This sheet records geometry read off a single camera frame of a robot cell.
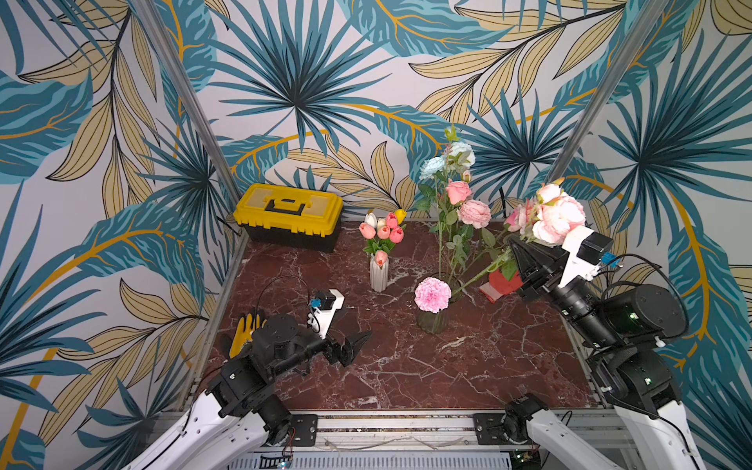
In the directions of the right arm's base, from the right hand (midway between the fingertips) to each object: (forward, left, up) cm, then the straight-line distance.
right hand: (514, 238), depth 49 cm
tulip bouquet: (+18, +21, -19) cm, 33 cm away
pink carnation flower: (-1, +12, -16) cm, 20 cm away
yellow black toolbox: (+38, +50, -31) cm, 71 cm away
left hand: (-4, +28, -24) cm, 37 cm away
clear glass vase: (+5, +5, -42) cm, 42 cm away
